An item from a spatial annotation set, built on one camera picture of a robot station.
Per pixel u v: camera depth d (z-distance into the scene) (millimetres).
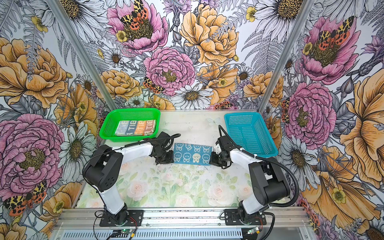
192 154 965
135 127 1062
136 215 751
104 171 483
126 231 709
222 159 702
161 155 796
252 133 1084
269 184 453
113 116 1088
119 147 548
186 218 761
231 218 740
